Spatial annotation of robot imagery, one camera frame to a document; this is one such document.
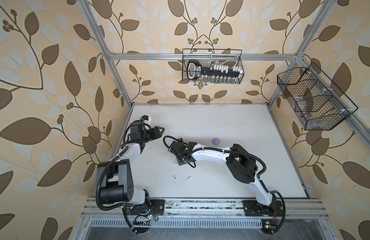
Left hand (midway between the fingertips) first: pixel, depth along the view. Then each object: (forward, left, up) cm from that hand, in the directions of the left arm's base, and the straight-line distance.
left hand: (161, 128), depth 89 cm
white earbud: (-24, -18, -14) cm, 33 cm away
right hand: (-14, -14, -14) cm, 24 cm away
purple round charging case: (0, -35, -13) cm, 37 cm away
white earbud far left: (-24, -10, -14) cm, 29 cm away
